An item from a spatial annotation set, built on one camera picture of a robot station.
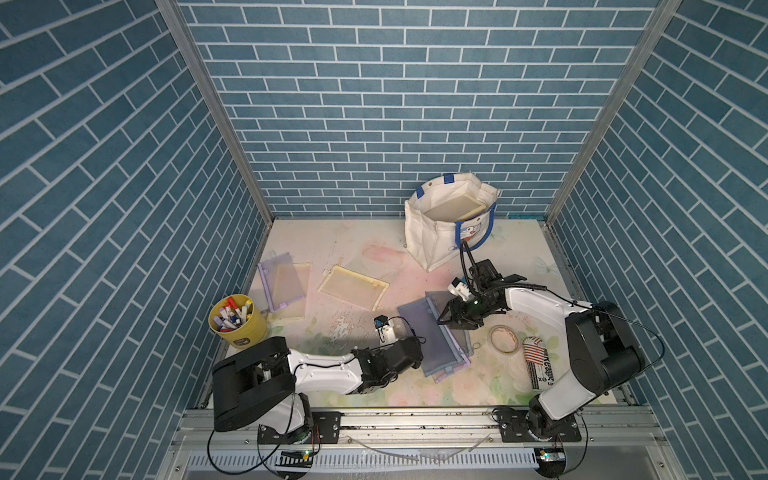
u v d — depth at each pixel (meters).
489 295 0.68
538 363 0.82
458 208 1.12
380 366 0.63
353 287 1.01
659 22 0.72
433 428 0.75
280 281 1.02
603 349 0.46
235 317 0.81
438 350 0.85
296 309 0.94
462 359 0.84
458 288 0.85
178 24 0.72
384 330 0.77
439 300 0.94
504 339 0.89
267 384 0.42
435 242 0.96
